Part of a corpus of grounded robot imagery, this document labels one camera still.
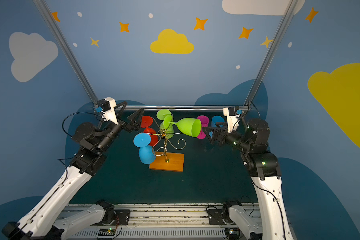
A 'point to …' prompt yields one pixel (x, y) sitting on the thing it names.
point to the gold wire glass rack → (165, 142)
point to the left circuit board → (107, 232)
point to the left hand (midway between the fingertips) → (131, 104)
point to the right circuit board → (232, 233)
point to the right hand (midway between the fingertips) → (212, 124)
